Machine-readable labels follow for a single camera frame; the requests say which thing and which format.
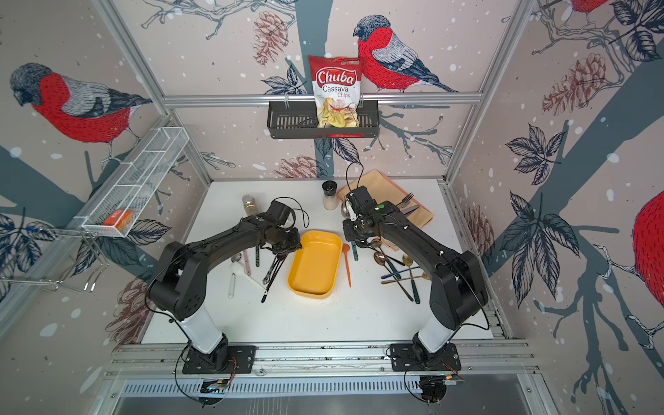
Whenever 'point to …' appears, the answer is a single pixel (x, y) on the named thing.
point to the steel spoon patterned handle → (257, 256)
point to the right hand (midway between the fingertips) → (348, 231)
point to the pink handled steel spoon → (246, 263)
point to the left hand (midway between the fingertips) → (306, 241)
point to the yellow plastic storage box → (313, 271)
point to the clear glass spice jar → (250, 205)
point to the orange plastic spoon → (346, 247)
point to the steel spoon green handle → (346, 214)
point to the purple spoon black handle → (280, 260)
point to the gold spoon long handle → (424, 276)
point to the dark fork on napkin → (405, 201)
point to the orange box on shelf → (119, 219)
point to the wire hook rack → (94, 239)
